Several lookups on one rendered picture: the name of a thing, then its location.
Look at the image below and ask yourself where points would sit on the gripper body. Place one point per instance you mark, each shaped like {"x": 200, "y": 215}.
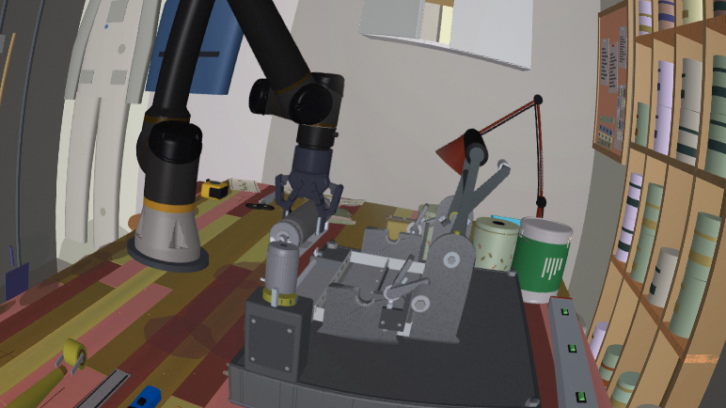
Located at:
{"x": 312, "y": 163}

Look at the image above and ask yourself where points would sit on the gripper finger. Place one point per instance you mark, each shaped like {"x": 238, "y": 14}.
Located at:
{"x": 285, "y": 193}
{"x": 330, "y": 201}

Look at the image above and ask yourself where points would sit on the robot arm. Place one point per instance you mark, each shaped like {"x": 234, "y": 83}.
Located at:
{"x": 170, "y": 85}

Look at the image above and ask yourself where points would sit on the grey paste roller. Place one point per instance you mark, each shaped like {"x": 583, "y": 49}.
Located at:
{"x": 298, "y": 222}

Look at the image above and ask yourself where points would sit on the grey journal gate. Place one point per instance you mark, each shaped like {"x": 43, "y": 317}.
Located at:
{"x": 422, "y": 218}
{"x": 404, "y": 278}

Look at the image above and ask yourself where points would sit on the yellow seam roller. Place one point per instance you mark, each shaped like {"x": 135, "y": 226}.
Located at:
{"x": 74, "y": 354}

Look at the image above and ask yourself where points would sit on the patterned paper stack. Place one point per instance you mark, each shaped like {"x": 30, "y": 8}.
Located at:
{"x": 347, "y": 212}

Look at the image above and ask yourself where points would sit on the black scissors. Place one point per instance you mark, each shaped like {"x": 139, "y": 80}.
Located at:
{"x": 260, "y": 207}

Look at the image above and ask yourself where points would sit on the cream paper sheet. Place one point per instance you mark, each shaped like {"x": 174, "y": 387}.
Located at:
{"x": 244, "y": 185}

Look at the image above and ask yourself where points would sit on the yellow tape measure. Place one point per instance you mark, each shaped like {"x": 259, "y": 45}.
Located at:
{"x": 214, "y": 189}

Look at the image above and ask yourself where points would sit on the grey pasting machine body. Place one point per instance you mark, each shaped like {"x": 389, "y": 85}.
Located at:
{"x": 437, "y": 278}

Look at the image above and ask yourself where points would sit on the red desk lamp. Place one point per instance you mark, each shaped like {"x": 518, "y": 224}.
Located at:
{"x": 454, "y": 153}

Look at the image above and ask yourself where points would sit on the dark grey control box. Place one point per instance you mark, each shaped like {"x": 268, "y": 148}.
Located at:
{"x": 278, "y": 337}

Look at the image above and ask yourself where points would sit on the grey lever with light tip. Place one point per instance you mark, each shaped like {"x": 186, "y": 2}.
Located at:
{"x": 488, "y": 181}

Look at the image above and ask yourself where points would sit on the cream patterned wallpaper roll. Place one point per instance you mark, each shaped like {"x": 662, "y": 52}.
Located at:
{"x": 494, "y": 244}

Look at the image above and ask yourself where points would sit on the cyan flat object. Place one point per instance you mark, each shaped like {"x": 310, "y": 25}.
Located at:
{"x": 506, "y": 218}

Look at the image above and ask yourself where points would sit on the white panelled door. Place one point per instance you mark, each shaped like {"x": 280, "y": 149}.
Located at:
{"x": 96, "y": 113}

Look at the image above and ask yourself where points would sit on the black machine base tray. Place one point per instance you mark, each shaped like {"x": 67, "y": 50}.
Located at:
{"x": 482, "y": 351}

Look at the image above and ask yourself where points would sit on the window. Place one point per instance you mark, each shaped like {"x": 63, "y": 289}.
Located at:
{"x": 482, "y": 28}

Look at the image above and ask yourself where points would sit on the green and white tub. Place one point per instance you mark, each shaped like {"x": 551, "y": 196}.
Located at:
{"x": 541, "y": 263}

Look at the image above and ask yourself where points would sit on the blue utility knife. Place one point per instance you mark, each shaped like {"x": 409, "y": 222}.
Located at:
{"x": 146, "y": 397}

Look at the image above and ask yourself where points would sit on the grey metal ruler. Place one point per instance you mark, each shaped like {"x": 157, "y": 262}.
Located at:
{"x": 102, "y": 390}

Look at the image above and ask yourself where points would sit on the grey power strip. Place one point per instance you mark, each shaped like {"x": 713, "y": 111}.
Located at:
{"x": 570, "y": 351}

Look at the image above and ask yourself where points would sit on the dark blue box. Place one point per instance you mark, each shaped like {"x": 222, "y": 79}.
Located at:
{"x": 17, "y": 282}

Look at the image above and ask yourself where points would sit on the lavender dark-striped wallpaper roll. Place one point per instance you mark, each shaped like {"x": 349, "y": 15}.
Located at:
{"x": 629, "y": 218}

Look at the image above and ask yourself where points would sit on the cork notice board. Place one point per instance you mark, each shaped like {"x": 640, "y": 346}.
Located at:
{"x": 611, "y": 85}

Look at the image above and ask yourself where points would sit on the olive tube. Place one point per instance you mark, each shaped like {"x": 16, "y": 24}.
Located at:
{"x": 37, "y": 391}

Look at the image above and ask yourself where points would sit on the wooden shelf unit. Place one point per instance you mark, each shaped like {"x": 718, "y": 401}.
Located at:
{"x": 680, "y": 187}

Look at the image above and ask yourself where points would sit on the white dark-striped wallpaper roll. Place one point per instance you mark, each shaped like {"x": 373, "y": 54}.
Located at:
{"x": 689, "y": 113}

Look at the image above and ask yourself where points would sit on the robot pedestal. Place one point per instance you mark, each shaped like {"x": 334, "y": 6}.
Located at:
{"x": 167, "y": 235}

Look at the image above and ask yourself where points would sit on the blue wall panel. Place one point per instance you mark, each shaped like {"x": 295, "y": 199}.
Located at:
{"x": 218, "y": 62}

